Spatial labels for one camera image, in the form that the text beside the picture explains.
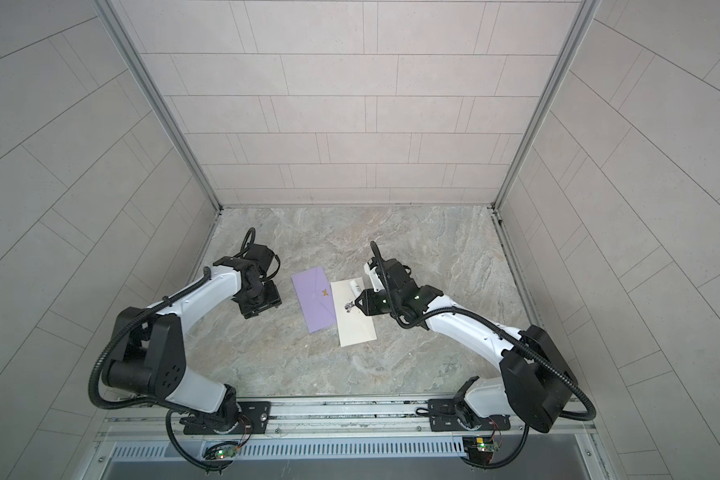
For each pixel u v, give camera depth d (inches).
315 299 36.2
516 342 17.0
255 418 27.9
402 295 24.3
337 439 27.3
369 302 27.3
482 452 26.7
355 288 31.7
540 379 16.0
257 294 28.3
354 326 34.2
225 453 25.3
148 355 16.7
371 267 29.1
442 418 27.9
